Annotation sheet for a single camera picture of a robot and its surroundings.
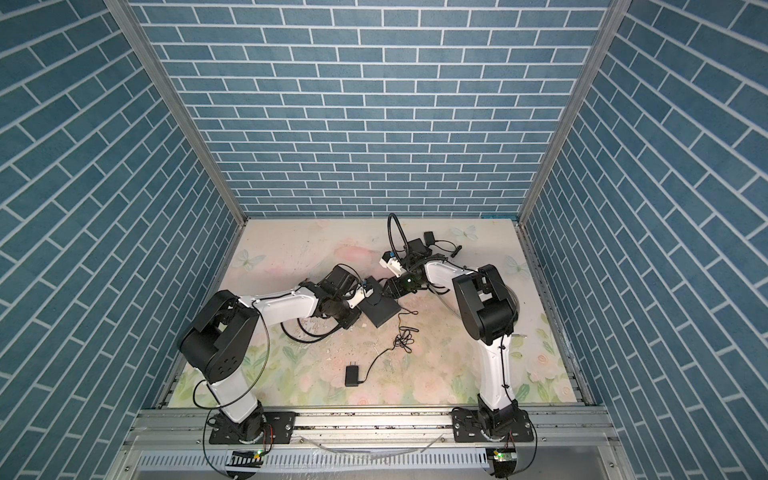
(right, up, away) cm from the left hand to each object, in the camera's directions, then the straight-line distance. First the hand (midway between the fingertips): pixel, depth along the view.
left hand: (358, 314), depth 94 cm
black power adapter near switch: (+25, +25, +21) cm, 40 cm away
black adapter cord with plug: (+34, +20, +17) cm, 43 cm away
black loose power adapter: (0, -14, -13) cm, 19 cm away
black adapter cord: (+14, -6, -5) cm, 16 cm away
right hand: (+7, +6, +3) cm, 10 cm away
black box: (+7, +3, -2) cm, 8 cm away
